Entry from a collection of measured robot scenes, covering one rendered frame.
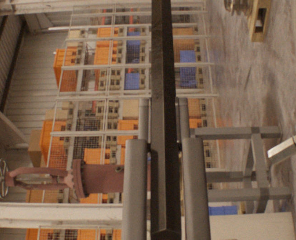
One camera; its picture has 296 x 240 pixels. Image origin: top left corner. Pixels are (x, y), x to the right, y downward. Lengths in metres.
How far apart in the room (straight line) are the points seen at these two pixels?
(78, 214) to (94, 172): 3.89
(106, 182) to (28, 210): 4.15
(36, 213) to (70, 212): 0.60
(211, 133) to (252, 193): 0.73
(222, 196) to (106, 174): 1.12
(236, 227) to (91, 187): 1.43
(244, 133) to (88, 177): 1.49
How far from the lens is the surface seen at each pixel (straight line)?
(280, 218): 4.49
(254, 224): 4.43
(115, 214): 8.56
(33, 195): 12.32
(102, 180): 4.83
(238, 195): 4.38
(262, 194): 4.42
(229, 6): 5.48
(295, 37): 0.49
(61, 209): 8.74
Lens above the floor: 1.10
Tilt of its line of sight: 2 degrees up
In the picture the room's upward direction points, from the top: 91 degrees counter-clockwise
